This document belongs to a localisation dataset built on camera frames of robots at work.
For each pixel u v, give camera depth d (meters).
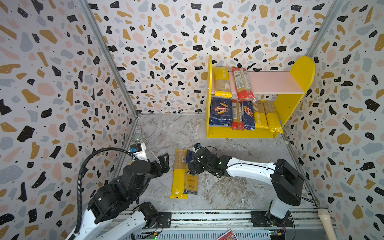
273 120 0.95
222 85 0.76
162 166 0.56
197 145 0.76
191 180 0.85
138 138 1.03
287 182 0.45
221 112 0.95
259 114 1.00
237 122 0.95
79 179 0.39
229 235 0.69
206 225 0.73
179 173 0.87
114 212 0.39
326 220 0.73
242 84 0.76
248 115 0.97
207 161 0.64
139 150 0.52
